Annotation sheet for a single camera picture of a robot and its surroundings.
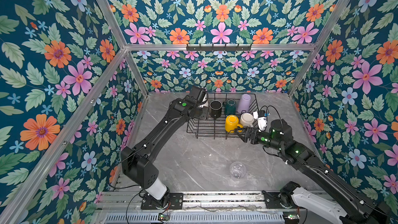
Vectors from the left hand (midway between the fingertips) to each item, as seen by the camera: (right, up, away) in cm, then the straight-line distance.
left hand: (206, 108), depth 78 cm
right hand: (+15, -10, -8) cm, 20 cm away
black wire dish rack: (+5, -13, +21) cm, 25 cm away
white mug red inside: (+24, -7, +13) cm, 28 cm away
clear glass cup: (+17, -33, +5) cm, 38 cm away
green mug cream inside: (+15, +1, +19) cm, 24 cm away
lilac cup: (+24, +3, +21) cm, 32 cm away
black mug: (+5, 0, +18) cm, 19 cm away
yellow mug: (+15, -9, +13) cm, 22 cm away
